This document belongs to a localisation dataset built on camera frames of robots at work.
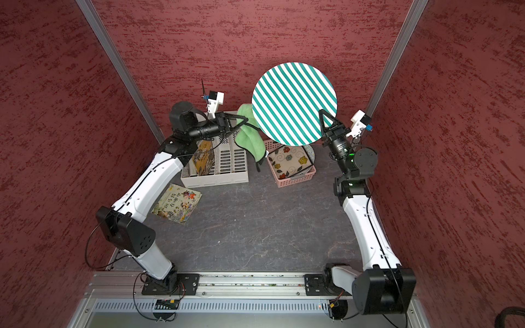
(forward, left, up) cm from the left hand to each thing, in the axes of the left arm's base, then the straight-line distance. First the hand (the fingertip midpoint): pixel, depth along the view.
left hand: (246, 123), depth 65 cm
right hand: (-3, -20, +6) cm, 21 cm away
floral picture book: (-6, +36, -44) cm, 57 cm away
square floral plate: (+19, -17, -41) cm, 48 cm away
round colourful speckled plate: (+21, -29, -36) cm, 51 cm away
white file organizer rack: (+20, +21, -43) cm, 52 cm away
